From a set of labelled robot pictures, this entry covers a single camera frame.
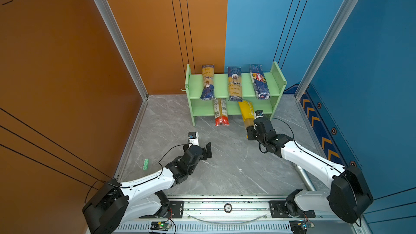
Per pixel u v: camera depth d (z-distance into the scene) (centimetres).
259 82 84
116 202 41
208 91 80
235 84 84
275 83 89
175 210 74
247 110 92
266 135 63
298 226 70
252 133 76
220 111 91
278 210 72
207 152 76
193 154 62
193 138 71
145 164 86
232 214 73
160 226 71
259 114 74
